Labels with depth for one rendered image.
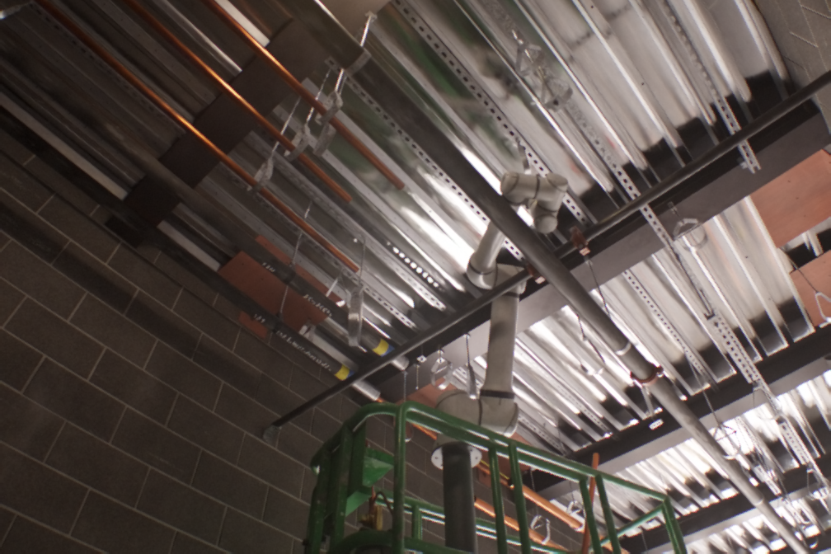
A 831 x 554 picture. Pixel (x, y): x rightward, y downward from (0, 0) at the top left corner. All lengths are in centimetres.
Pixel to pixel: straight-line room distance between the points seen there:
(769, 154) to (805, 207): 69
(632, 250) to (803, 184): 107
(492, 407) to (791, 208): 211
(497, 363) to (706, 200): 135
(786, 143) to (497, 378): 178
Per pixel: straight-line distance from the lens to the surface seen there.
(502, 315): 243
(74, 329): 276
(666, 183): 218
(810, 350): 454
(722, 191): 303
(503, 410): 239
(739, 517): 613
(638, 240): 301
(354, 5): 232
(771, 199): 348
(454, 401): 236
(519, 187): 203
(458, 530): 209
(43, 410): 256
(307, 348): 287
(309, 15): 169
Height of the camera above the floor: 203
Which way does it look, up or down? 54 degrees up
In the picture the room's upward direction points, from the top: straight up
